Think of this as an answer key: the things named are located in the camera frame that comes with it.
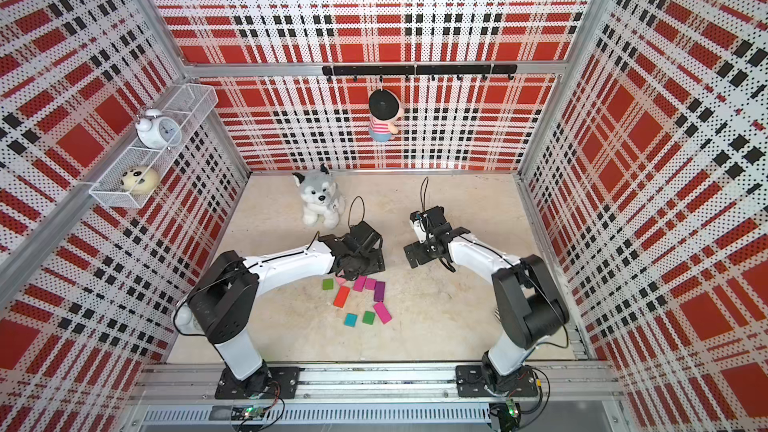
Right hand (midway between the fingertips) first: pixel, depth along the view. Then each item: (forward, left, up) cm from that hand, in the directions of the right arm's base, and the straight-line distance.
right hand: (425, 248), depth 92 cm
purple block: (-12, +14, -4) cm, 19 cm away
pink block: (-18, +13, -6) cm, 23 cm away
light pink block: (-8, +27, -4) cm, 28 cm away
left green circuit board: (-42, +45, -4) cm, 62 cm away
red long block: (-13, +26, -5) cm, 29 cm away
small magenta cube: (-9, +17, -5) cm, 20 cm away
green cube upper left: (-9, +30, -6) cm, 32 cm away
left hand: (-5, +15, -1) cm, 16 cm away
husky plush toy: (+13, +33, +10) cm, 37 cm away
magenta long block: (-9, +20, -4) cm, 23 cm away
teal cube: (-19, +23, -7) cm, 30 cm away
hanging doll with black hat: (+34, +12, +27) cm, 45 cm away
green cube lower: (-20, +17, -5) cm, 27 cm away
